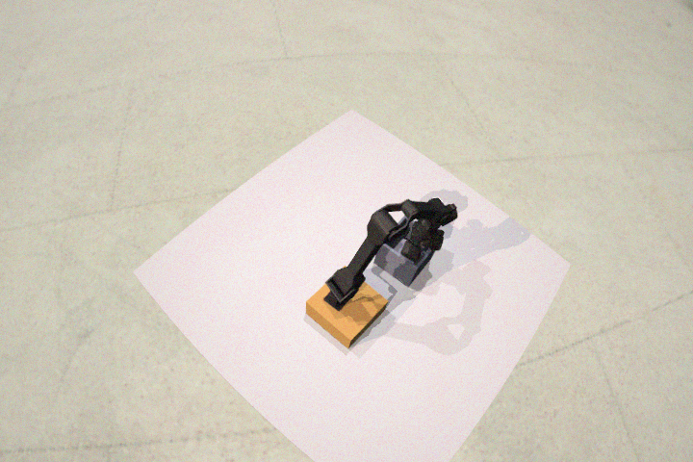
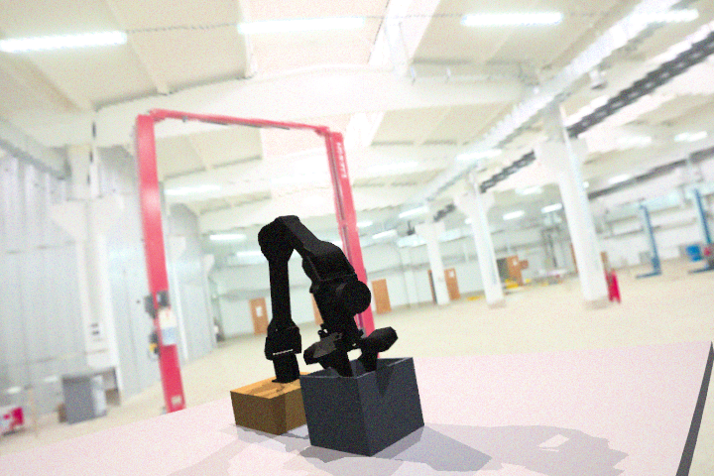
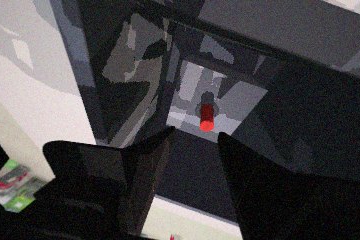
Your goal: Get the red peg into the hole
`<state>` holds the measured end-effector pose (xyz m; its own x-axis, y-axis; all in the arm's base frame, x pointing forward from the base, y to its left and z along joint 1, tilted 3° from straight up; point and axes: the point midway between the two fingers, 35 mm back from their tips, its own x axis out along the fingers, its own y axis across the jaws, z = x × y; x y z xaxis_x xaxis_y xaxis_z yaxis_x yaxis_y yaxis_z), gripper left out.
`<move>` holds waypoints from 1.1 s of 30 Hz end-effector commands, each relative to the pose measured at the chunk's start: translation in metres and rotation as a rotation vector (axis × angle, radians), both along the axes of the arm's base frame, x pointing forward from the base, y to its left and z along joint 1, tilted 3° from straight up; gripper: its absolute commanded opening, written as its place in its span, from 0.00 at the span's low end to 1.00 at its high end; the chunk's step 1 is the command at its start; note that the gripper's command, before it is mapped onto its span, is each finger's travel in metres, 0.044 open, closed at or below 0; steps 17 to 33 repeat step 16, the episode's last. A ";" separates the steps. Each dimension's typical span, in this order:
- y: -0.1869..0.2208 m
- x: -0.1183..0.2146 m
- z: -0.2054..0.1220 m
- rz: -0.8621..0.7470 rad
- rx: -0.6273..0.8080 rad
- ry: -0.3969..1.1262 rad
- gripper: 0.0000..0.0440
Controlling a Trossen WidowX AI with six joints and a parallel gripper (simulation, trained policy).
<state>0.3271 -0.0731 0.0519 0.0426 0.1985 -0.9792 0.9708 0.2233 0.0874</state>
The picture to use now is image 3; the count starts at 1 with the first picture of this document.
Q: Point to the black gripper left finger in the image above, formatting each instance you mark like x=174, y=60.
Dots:
x=136, y=169

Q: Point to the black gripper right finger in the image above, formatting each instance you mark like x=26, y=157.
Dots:
x=270, y=201

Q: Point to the dark grey open box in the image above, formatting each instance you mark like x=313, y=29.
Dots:
x=126, y=57

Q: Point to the red peg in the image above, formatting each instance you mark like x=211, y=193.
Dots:
x=206, y=121

